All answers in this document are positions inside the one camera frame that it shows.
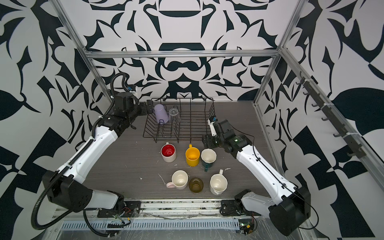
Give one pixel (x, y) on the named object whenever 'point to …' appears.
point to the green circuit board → (246, 226)
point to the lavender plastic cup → (160, 113)
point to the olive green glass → (196, 185)
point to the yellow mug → (192, 155)
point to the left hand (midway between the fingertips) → (143, 98)
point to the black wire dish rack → (194, 113)
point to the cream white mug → (218, 183)
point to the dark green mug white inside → (208, 156)
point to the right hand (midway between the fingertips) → (209, 137)
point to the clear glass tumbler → (174, 115)
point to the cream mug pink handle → (179, 179)
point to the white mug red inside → (168, 152)
